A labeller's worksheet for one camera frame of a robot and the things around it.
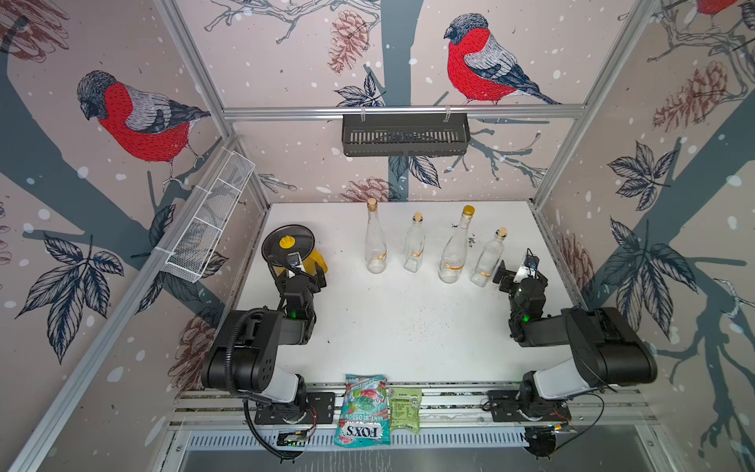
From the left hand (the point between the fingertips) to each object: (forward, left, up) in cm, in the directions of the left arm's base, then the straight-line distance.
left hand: (305, 261), depth 91 cm
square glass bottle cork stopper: (+8, -36, 0) cm, 36 cm away
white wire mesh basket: (-3, +31, +8) cm, 32 cm away
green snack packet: (-39, -31, -8) cm, 50 cm away
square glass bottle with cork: (0, -58, +1) cm, 58 cm away
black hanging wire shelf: (+44, -33, +18) cm, 57 cm away
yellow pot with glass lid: (+5, +8, +3) cm, 10 cm away
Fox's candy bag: (-41, -21, -7) cm, 47 cm away
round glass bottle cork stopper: (+4, -22, -1) cm, 23 cm away
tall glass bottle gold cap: (-2, -47, +1) cm, 47 cm away
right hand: (0, -68, 0) cm, 68 cm away
